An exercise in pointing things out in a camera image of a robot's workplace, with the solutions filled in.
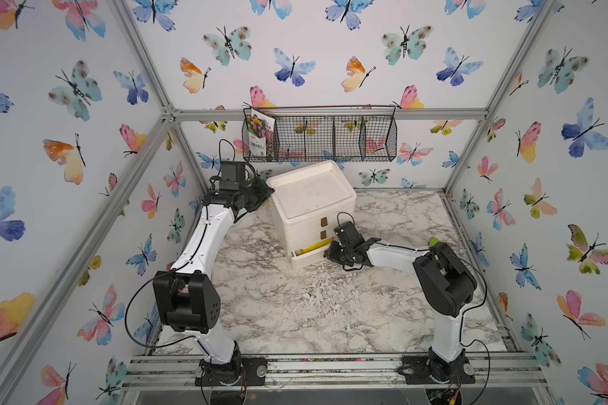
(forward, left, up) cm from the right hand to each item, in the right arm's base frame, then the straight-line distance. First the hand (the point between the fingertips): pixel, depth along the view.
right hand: (328, 250), depth 96 cm
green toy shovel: (+8, -42, -4) cm, 43 cm away
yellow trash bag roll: (0, +3, +3) cm, 5 cm away
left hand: (+9, +18, +24) cm, 31 cm away
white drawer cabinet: (+5, +8, +19) cm, 21 cm away
